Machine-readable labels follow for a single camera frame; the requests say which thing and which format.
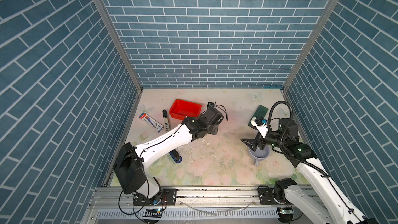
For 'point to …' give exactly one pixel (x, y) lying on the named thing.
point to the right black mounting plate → (266, 195)
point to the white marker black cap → (165, 115)
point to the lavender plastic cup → (260, 154)
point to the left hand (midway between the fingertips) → (212, 123)
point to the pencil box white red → (151, 122)
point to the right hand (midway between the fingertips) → (244, 129)
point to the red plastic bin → (181, 109)
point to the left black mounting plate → (167, 197)
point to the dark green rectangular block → (260, 111)
